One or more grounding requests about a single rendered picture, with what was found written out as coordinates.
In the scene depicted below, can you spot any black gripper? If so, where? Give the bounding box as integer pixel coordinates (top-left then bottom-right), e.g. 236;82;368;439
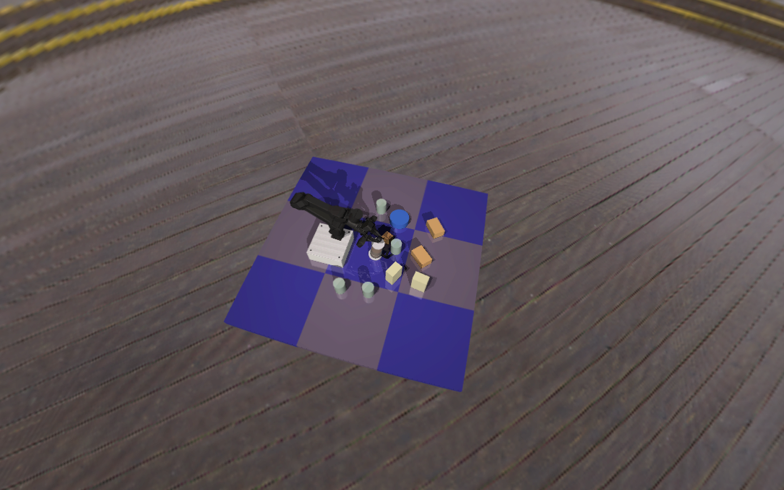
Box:
353;215;382;248

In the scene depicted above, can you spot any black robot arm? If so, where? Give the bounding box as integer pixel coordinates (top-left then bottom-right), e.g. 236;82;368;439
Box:
290;192;374;241

